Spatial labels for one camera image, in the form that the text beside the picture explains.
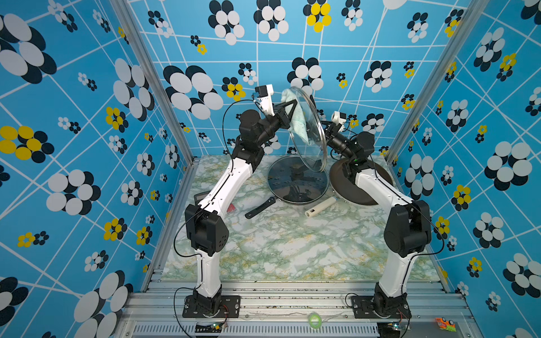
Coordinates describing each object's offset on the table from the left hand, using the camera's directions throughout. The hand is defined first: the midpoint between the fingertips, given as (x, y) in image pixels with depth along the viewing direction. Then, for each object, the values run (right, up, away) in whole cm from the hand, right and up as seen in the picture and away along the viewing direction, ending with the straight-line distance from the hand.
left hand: (300, 99), depth 67 cm
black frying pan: (-11, -36, +26) cm, 46 cm away
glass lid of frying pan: (-1, -27, +35) cm, 44 cm away
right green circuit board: (+30, -76, +3) cm, 82 cm away
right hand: (+5, -7, +4) cm, 9 cm away
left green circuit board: (-29, -76, +4) cm, 81 cm away
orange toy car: (+48, -74, +2) cm, 88 cm away
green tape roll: (+6, -74, +4) cm, 74 cm away
